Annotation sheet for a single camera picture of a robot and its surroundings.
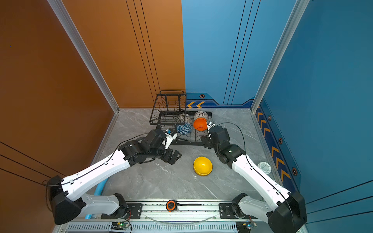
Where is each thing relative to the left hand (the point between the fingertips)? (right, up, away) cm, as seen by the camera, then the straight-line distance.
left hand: (176, 149), depth 74 cm
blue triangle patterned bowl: (+3, +9, +31) cm, 32 cm away
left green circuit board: (-26, -36, -4) cm, 44 cm away
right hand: (+20, +9, +5) cm, 22 cm away
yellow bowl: (+15, -12, +10) cm, 21 cm away
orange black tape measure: (-2, -28, -2) cm, 28 cm away
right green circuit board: (+36, -35, -5) cm, 51 cm away
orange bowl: (+14, +13, +31) cm, 36 cm away
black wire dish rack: (-9, +21, +37) cm, 44 cm away
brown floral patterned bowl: (+4, +17, +8) cm, 19 cm away
